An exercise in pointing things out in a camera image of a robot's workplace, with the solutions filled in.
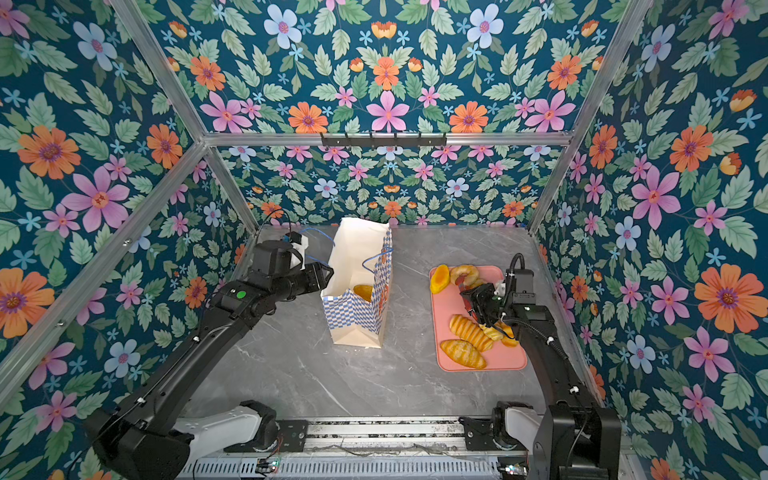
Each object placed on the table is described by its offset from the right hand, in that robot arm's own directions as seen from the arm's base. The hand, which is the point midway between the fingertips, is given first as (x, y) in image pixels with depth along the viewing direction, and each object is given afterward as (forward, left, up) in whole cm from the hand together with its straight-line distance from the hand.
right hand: (462, 294), depth 81 cm
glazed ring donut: (+13, -6, -11) cm, 18 cm away
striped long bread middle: (-7, -9, -10) cm, 15 cm away
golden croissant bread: (-12, 0, -12) cm, 17 cm away
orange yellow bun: (+15, +4, -13) cm, 20 cm away
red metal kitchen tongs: (+5, -1, -4) cm, 7 cm away
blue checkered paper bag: (+19, +30, -3) cm, 36 cm away
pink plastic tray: (+8, +1, -18) cm, 20 cm away
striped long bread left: (-5, -4, -13) cm, 14 cm away
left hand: (+1, +34, +13) cm, 36 cm away
